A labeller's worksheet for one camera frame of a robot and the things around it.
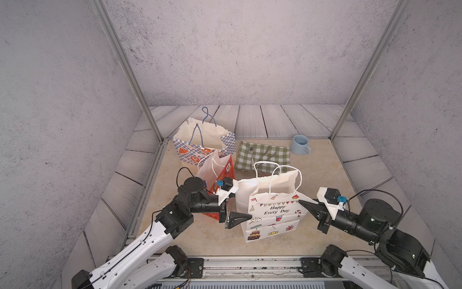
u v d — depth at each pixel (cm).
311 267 73
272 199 55
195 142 83
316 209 50
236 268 74
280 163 109
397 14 71
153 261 58
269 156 111
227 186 51
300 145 111
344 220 48
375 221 40
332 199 45
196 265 73
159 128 119
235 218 54
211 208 55
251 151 114
